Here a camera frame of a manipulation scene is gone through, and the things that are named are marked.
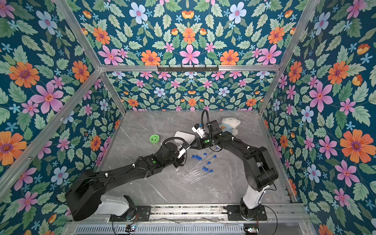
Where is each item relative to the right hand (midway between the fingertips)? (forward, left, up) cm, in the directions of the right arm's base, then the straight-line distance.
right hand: (195, 142), depth 85 cm
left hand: (-5, +6, -2) cm, 8 cm away
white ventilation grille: (-41, +15, -14) cm, 46 cm away
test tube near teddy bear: (-7, -10, +5) cm, 13 cm away
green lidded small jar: (+8, +29, -9) cm, 31 cm away
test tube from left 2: (-4, -3, -14) cm, 14 cm away
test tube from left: (-2, -1, -13) cm, 13 cm away
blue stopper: (0, -6, -14) cm, 15 cm away
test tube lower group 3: (-11, -10, -14) cm, 20 cm away
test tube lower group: (-10, -6, -13) cm, 17 cm away
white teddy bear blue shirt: (+18, -23, -4) cm, 30 cm away
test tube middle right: (-2, -12, -13) cm, 18 cm away
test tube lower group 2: (-11, -7, -13) cm, 19 cm away
